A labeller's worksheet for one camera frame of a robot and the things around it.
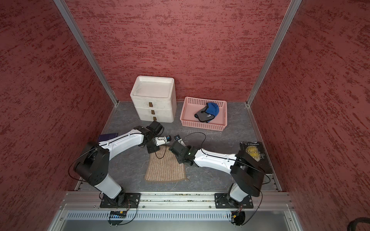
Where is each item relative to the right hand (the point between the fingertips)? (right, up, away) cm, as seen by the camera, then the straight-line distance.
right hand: (183, 154), depth 86 cm
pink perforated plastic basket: (+6, +32, +32) cm, 45 cm away
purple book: (-56, +9, +13) cm, 58 cm away
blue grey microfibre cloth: (+19, +25, +25) cm, 40 cm away
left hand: (-20, +3, +3) cm, 20 cm away
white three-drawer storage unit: (-19, +35, +4) cm, 40 cm away
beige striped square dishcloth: (-13, -7, -1) cm, 14 cm away
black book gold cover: (+47, +1, +6) cm, 48 cm away
